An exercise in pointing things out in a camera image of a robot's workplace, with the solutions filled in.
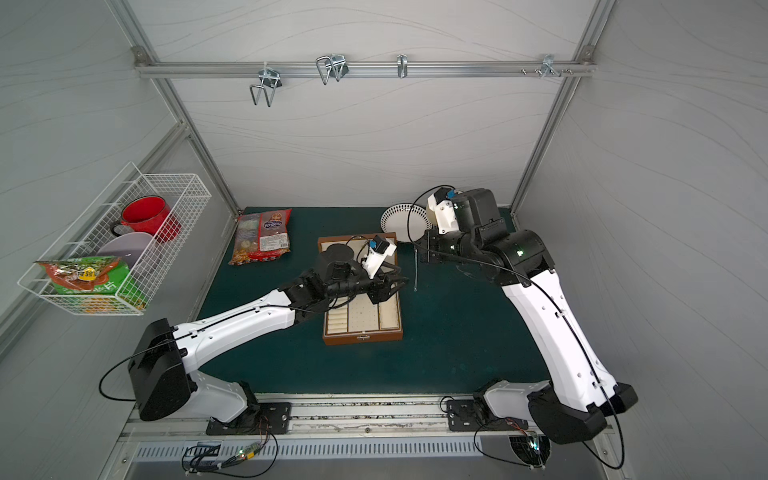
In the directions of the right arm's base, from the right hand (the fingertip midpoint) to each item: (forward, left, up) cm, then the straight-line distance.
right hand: (417, 242), depth 64 cm
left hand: (-2, +2, -10) cm, 11 cm away
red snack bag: (+25, +55, -31) cm, 69 cm away
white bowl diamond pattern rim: (+40, +2, -37) cm, 54 cm away
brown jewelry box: (-5, +16, -30) cm, 34 cm away
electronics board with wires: (-38, +49, -37) cm, 72 cm away
